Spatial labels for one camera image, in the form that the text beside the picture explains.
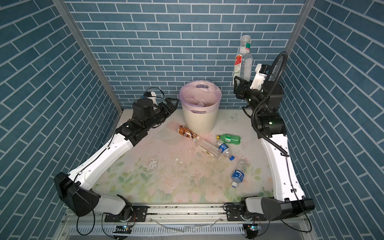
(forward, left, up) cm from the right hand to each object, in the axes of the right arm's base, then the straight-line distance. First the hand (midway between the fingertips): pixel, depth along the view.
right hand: (236, 76), depth 61 cm
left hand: (-4, +26, -14) cm, 30 cm away
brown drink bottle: (+5, +27, -47) cm, 54 cm away
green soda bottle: (+3, -4, -49) cm, 49 cm away
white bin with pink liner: (+27, +17, -37) cm, 49 cm away
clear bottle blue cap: (-6, 0, -48) cm, 48 cm away
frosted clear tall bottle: (-7, +10, -48) cm, 50 cm away
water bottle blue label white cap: (-23, -7, -47) cm, 52 cm away
